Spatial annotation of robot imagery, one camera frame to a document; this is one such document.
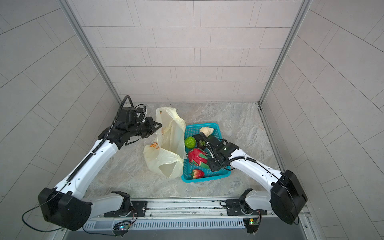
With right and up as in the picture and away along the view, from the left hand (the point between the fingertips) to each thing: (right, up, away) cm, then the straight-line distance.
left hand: (165, 123), depth 75 cm
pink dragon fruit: (+17, -19, +6) cm, 26 cm away
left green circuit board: (-17, -45, -10) cm, 49 cm away
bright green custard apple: (+12, -12, +14) cm, 22 cm away
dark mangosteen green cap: (+19, -13, +14) cm, 27 cm away
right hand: (+25, -23, +7) cm, 35 cm away
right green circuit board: (+42, -46, -7) cm, 62 cm away
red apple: (+16, -27, +4) cm, 32 cm away
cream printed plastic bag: (+4, -13, -13) cm, 18 cm away
